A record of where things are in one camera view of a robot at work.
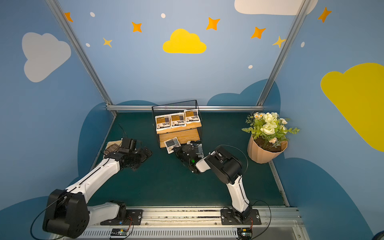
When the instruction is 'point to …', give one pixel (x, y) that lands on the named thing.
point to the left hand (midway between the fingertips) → (148, 155)
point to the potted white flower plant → (269, 135)
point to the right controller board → (246, 233)
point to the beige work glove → (110, 143)
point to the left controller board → (119, 232)
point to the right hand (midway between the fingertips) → (173, 146)
